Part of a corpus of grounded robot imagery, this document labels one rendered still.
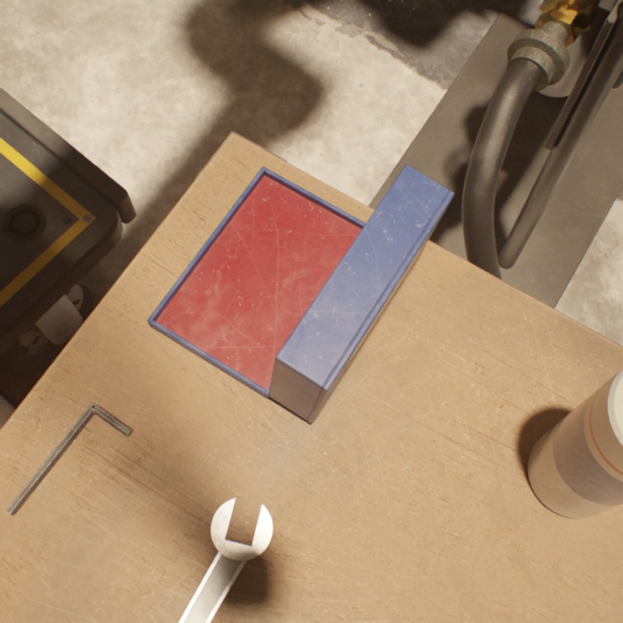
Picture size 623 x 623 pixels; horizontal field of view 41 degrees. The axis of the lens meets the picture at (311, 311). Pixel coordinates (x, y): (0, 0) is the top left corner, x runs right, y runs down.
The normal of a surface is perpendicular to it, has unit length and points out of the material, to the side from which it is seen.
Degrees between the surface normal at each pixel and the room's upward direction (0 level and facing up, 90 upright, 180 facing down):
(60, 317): 90
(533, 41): 77
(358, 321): 6
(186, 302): 0
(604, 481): 90
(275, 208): 0
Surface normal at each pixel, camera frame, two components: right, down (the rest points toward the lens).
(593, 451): -0.92, 0.37
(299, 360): 0.09, -0.31
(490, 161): -0.01, 0.27
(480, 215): -0.04, 0.50
